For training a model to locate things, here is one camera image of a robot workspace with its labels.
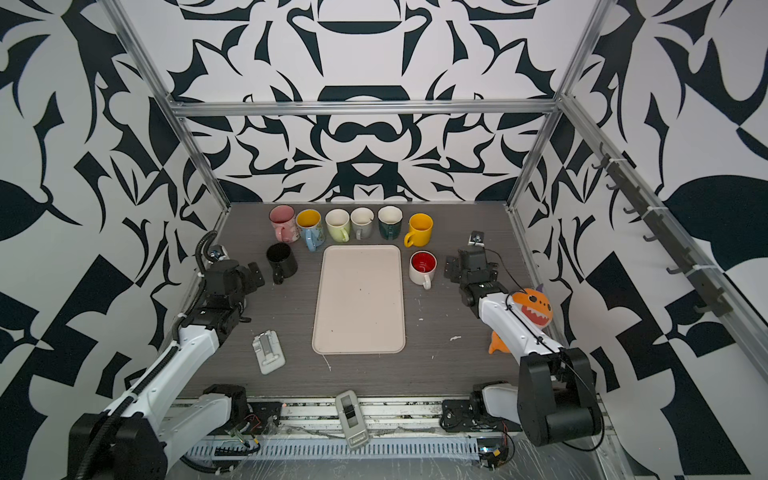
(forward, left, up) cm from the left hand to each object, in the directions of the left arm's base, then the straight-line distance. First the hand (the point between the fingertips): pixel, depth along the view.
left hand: (234, 266), depth 82 cm
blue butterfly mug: (+21, -16, -8) cm, 28 cm away
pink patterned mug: (+26, -6, -9) cm, 29 cm away
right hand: (+3, -66, -3) cm, 66 cm away
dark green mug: (+23, -43, -9) cm, 50 cm away
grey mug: (+26, -33, -11) cm, 43 cm away
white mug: (+8, -53, -14) cm, 56 cm away
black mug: (+12, -7, -15) cm, 20 cm away
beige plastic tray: (-4, -33, -18) cm, 37 cm away
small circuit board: (-43, -64, -19) cm, 79 cm away
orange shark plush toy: (-9, -83, -9) cm, 84 cm away
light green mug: (+21, -26, -8) cm, 34 cm away
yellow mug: (+19, -53, -9) cm, 57 cm away
